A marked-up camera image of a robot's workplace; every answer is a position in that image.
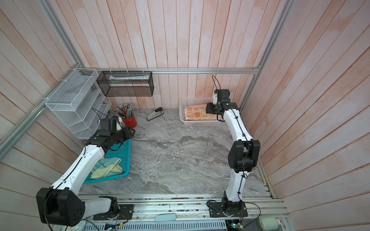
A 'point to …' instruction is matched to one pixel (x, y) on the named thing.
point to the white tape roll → (269, 223)
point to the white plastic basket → (184, 102)
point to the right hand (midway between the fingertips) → (210, 107)
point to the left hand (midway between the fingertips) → (134, 134)
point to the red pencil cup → (131, 122)
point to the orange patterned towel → (197, 112)
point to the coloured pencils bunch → (125, 110)
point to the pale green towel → (106, 167)
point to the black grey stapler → (158, 112)
